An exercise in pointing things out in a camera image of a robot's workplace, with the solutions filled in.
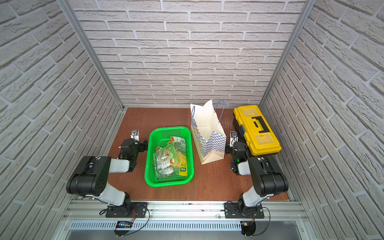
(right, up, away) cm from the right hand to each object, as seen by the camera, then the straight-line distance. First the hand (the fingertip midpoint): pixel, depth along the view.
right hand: (234, 139), depth 95 cm
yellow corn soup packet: (-33, -14, -9) cm, 37 cm away
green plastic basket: (-35, +1, +3) cm, 35 cm away
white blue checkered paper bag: (-16, +3, +12) cm, 20 cm away
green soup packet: (-42, -10, -13) cm, 45 cm away
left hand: (-65, +1, -1) cm, 65 cm away
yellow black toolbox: (+10, +6, -9) cm, 15 cm away
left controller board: (-61, -41, -23) cm, 77 cm away
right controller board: (+1, -40, -25) cm, 47 cm away
